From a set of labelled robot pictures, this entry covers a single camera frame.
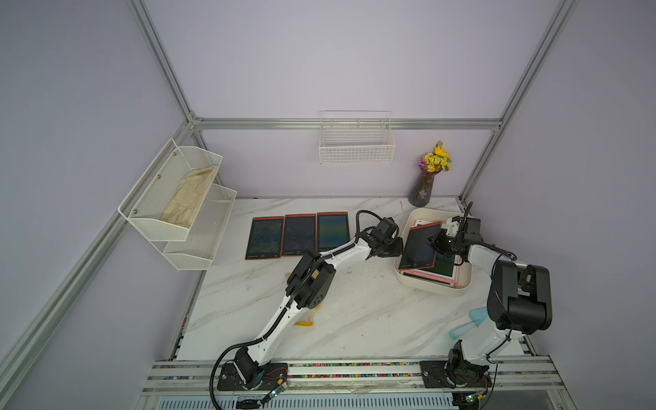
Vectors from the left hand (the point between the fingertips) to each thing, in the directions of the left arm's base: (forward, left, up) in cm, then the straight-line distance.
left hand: (404, 251), depth 97 cm
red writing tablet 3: (+12, +43, -5) cm, 44 cm away
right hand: (+3, -9, +2) cm, 10 cm away
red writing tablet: (+2, -7, -3) cm, 7 cm away
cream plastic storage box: (+20, -10, -2) cm, 22 cm away
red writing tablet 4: (+13, +28, -3) cm, 31 cm away
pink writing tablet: (-9, -13, +1) cm, 16 cm away
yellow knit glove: (-26, +37, -3) cm, 45 cm away
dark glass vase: (+28, -11, +4) cm, 31 cm away
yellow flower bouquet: (+30, -14, +20) cm, 39 cm away
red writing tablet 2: (+9, +56, -4) cm, 57 cm away
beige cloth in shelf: (+2, +74, +26) cm, 78 cm away
